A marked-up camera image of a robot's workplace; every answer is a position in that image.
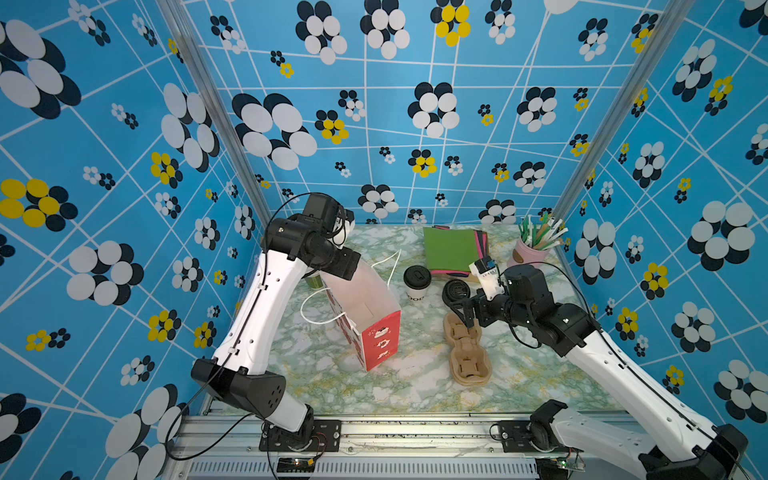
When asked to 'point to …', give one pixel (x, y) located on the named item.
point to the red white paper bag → (371, 315)
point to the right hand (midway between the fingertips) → (467, 298)
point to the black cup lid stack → (455, 291)
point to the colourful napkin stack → (449, 252)
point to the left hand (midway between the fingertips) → (342, 260)
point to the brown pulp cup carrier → (470, 362)
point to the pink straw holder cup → (522, 254)
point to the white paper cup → (416, 296)
